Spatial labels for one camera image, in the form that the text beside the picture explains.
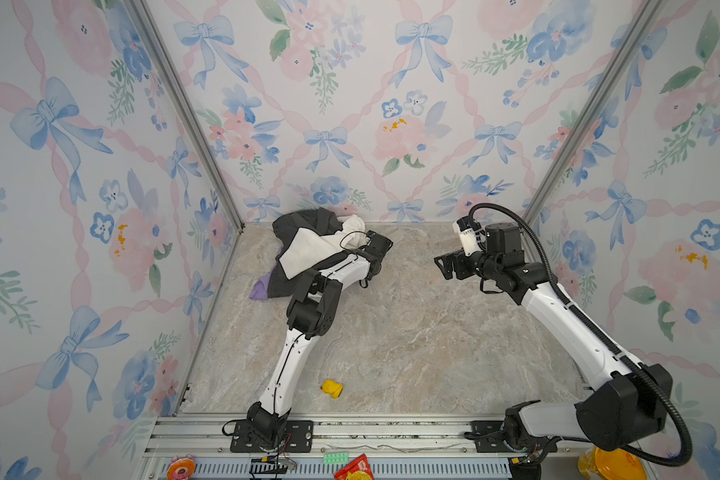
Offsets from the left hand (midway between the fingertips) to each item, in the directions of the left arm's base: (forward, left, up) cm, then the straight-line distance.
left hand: (359, 258), depth 108 cm
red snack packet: (-62, -1, 0) cm, 62 cm away
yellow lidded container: (-62, -54, +10) cm, 83 cm away
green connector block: (-60, +4, 0) cm, 61 cm away
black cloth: (+5, +14, +14) cm, 20 cm away
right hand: (-16, -25, +22) cm, 37 cm away
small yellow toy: (-45, +6, 0) cm, 45 cm away
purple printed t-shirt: (-13, +33, -1) cm, 36 cm away
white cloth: (-5, +16, +10) cm, 20 cm away
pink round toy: (-63, +39, +1) cm, 74 cm away
